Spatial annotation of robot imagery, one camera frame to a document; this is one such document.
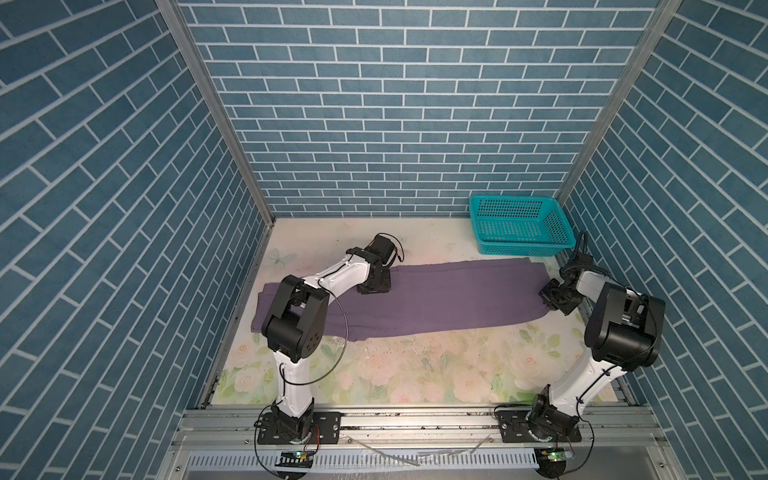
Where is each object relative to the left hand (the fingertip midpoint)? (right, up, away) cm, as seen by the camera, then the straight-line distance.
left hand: (387, 288), depth 96 cm
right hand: (+53, -4, +2) cm, 54 cm away
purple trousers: (+14, -4, +4) cm, 15 cm away
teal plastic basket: (+53, +22, +24) cm, 62 cm away
